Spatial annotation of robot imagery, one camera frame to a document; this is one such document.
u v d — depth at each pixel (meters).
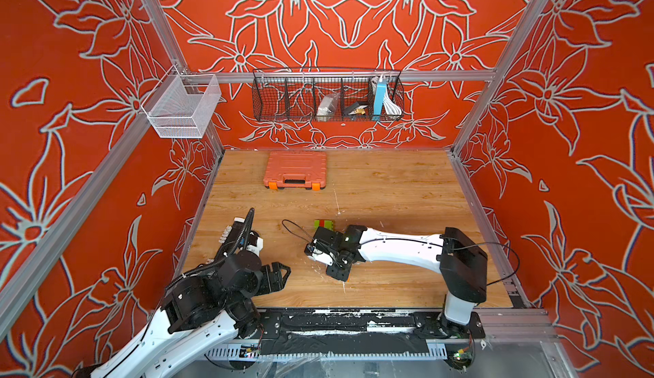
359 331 0.73
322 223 0.92
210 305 0.45
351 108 0.84
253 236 0.63
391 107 0.91
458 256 0.50
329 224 0.93
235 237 0.91
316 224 0.92
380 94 0.85
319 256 0.72
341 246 0.58
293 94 1.01
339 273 0.70
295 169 1.07
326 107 0.91
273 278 0.59
